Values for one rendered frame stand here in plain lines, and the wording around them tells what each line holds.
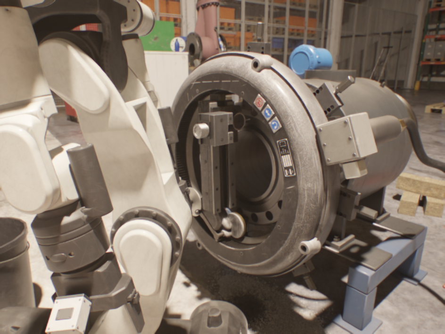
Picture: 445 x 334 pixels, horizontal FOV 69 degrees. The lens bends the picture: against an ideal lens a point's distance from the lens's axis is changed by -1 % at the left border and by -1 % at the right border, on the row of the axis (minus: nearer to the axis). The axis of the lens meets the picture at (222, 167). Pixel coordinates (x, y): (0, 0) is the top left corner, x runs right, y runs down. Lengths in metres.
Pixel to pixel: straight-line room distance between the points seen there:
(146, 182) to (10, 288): 0.89
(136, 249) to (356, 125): 0.55
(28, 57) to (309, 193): 0.68
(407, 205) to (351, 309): 1.23
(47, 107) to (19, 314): 0.65
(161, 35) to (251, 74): 7.59
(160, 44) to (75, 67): 7.89
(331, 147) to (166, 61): 4.27
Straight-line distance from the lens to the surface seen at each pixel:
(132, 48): 0.86
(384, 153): 1.40
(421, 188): 2.63
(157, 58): 4.92
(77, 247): 0.48
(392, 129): 1.02
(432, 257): 2.06
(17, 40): 0.47
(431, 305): 1.69
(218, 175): 1.12
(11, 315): 1.01
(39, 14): 0.66
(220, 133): 1.00
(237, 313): 1.16
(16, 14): 0.48
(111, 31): 0.65
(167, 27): 8.59
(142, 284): 0.68
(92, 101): 0.59
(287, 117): 0.88
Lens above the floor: 0.93
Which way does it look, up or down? 17 degrees down
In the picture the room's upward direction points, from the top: straight up
